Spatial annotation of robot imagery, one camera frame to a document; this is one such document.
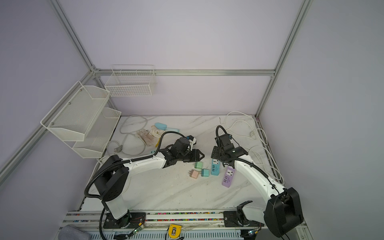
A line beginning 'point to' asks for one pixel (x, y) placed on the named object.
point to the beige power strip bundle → (151, 137)
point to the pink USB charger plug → (193, 174)
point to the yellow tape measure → (174, 231)
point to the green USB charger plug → (198, 165)
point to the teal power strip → (215, 167)
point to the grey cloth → (69, 232)
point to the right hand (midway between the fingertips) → (217, 153)
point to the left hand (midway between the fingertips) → (202, 157)
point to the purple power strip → (228, 177)
